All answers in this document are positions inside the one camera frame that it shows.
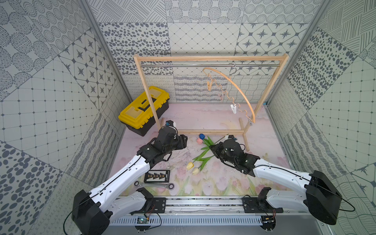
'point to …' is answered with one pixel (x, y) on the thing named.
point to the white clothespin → (234, 108)
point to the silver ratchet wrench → (170, 186)
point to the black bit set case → (158, 176)
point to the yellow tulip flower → (202, 157)
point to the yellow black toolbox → (138, 116)
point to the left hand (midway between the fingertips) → (183, 135)
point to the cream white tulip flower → (195, 171)
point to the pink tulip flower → (208, 142)
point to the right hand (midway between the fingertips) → (208, 147)
